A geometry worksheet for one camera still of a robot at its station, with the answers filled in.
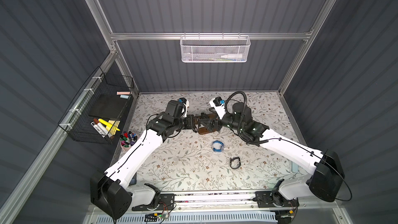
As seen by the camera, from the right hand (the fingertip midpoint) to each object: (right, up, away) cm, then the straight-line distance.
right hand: (205, 116), depth 71 cm
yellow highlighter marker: (-44, -3, -2) cm, 44 cm away
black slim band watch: (+17, -27, +15) cm, 36 cm away
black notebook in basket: (-49, +5, +6) cm, 49 cm away
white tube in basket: (+17, +35, +22) cm, 45 cm away
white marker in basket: (-47, -6, -4) cm, 47 cm away
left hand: (-5, -3, +5) cm, 7 cm away
